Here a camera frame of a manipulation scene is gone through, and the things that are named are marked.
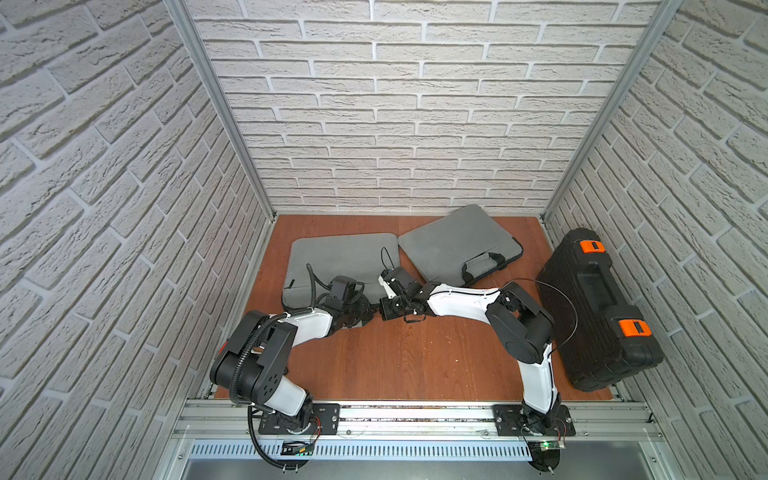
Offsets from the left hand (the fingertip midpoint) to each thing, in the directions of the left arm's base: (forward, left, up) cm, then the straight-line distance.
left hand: (375, 298), depth 93 cm
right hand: (-3, -3, -2) cm, 4 cm away
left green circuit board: (-39, +17, -4) cm, 43 cm away
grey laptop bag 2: (+21, -31, 0) cm, 37 cm away
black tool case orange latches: (-22, -53, +20) cm, 60 cm away
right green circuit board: (-39, -44, -1) cm, 59 cm away
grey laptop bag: (+16, +5, +1) cm, 16 cm away
